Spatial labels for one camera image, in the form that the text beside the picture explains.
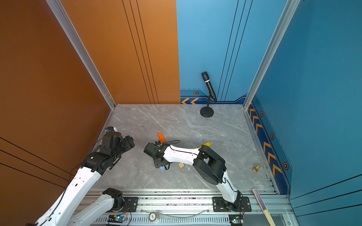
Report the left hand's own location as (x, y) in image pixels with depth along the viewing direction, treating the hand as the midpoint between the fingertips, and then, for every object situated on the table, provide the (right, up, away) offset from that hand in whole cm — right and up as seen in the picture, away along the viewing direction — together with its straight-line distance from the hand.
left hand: (129, 138), depth 78 cm
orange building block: (+15, -2, +22) cm, 26 cm away
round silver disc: (+16, -35, -13) cm, 40 cm away
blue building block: (+18, -19, +7) cm, 27 cm away
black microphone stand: (+49, +17, +38) cm, 65 cm away
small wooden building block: (+29, -18, +9) cm, 35 cm away
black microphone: (+46, +40, +19) cm, 64 cm away
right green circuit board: (+58, -40, -7) cm, 71 cm away
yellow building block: (+47, -6, +18) cm, 51 cm away
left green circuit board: (-3, -39, -7) cm, 40 cm away
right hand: (+17, -16, +9) cm, 25 cm away
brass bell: (+74, -20, +7) cm, 77 cm away
